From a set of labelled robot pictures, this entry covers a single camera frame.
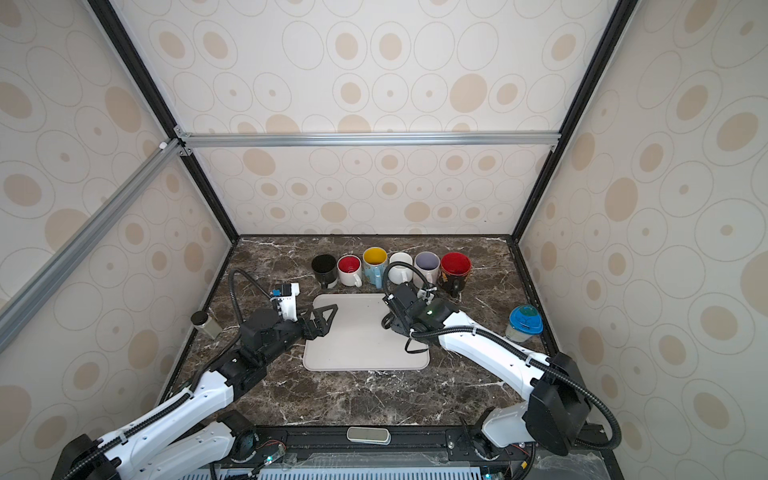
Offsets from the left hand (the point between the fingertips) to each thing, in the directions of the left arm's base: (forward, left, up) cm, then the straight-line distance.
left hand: (333, 305), depth 75 cm
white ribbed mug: (+22, -17, -17) cm, 33 cm away
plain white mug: (+26, 0, -18) cm, 32 cm away
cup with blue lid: (+2, -53, -12) cm, 54 cm away
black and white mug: (+23, +8, -15) cm, 29 cm away
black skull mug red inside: (+19, -35, -11) cm, 41 cm away
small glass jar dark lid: (+1, +40, -11) cm, 42 cm away
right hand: (-1, -18, -9) cm, 20 cm away
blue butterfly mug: (+27, -9, -15) cm, 32 cm away
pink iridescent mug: (+22, -27, -12) cm, 37 cm away
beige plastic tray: (0, -4, -21) cm, 22 cm away
